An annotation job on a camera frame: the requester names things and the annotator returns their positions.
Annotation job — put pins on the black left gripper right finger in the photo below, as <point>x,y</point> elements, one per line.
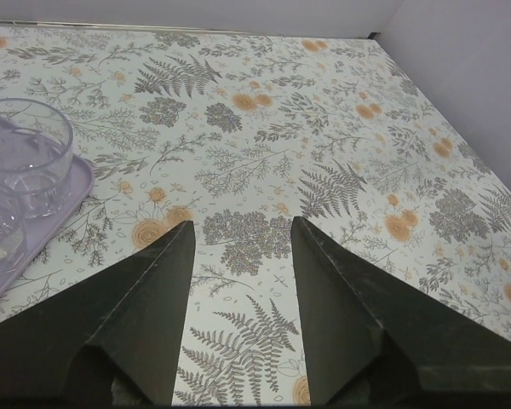
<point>370,339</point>

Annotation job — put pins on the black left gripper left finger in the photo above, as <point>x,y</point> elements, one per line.
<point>124,323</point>

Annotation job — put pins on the small shot glass front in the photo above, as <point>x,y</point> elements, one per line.
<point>13,247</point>

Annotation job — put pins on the clear faceted tumbler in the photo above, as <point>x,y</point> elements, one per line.
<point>36,142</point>

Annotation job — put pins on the floral tablecloth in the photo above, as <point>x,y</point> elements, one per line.
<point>240,134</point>

